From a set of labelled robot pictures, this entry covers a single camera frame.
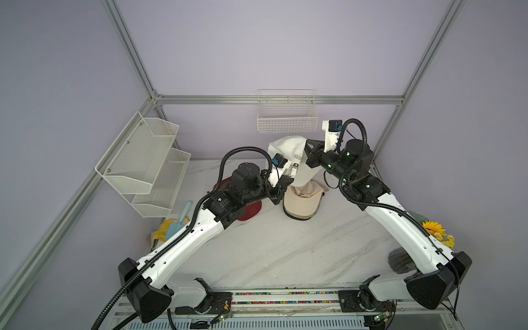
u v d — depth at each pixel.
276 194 0.59
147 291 0.37
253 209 0.98
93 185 0.60
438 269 0.39
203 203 0.50
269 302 0.75
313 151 0.61
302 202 0.95
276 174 0.57
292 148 0.65
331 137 0.57
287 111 0.94
